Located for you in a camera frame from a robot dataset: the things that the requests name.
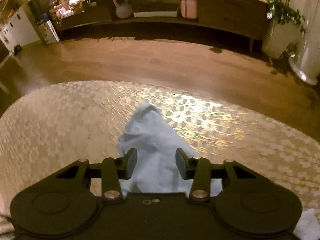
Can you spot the light blue t-shirt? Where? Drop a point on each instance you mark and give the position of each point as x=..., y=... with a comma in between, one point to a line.
x=243, y=204

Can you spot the white round floor vase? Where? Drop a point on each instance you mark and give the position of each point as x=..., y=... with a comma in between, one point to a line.
x=305, y=63

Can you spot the white plant pot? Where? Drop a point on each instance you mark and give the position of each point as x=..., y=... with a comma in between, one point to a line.
x=278, y=37

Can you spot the white cardboard box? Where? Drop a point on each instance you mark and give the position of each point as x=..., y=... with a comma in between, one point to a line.
x=48, y=32

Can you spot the pink small suitcase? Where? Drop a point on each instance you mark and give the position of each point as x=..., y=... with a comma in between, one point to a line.
x=189, y=9

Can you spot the green potted plant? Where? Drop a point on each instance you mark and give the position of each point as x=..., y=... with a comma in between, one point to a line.
x=281, y=11

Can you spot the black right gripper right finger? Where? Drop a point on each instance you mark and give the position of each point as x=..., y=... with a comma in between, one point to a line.
x=197, y=170

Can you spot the long wooden sideboard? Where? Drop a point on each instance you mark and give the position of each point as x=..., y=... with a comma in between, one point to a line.
x=244, y=17

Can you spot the white cabinet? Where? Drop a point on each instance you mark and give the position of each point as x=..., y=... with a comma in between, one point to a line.
x=18, y=31

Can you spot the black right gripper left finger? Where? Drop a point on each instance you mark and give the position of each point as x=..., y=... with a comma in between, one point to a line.
x=112, y=171

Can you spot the white flat box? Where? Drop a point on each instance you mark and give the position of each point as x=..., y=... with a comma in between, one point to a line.
x=157, y=10

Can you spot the round floral lace tablecloth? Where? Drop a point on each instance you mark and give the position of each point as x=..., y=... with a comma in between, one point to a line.
x=54, y=126

